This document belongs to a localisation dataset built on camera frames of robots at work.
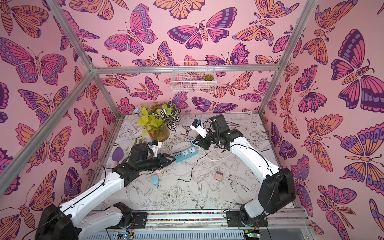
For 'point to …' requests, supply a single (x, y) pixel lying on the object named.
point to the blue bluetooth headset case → (154, 179)
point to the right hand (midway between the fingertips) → (197, 137)
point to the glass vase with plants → (158, 119)
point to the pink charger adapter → (218, 176)
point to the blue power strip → (191, 152)
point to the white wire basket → (188, 77)
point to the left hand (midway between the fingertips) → (175, 159)
